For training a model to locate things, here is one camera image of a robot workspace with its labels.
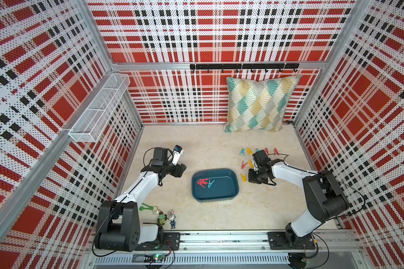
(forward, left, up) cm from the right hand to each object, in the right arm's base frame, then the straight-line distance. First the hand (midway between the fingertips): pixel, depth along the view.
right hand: (252, 178), depth 92 cm
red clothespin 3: (+20, -18, -1) cm, 27 cm away
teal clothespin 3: (+4, +1, +22) cm, 23 cm away
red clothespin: (-2, +28, +1) cm, 28 cm away
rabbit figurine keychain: (-20, +42, +2) cm, 47 cm away
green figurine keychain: (-21, +47, +2) cm, 51 cm away
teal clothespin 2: (+19, +3, -1) cm, 20 cm away
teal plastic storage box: (-4, +15, -1) cm, 16 cm away
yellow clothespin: (0, +5, 0) cm, 5 cm away
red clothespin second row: (+9, +4, -1) cm, 10 cm away
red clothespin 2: (+20, -13, -1) cm, 23 cm away
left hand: (+5, +39, +8) cm, 40 cm away
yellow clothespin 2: (+20, -1, 0) cm, 20 cm away
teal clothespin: (-3, +24, 0) cm, 24 cm away
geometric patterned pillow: (+33, -4, +25) cm, 42 cm away
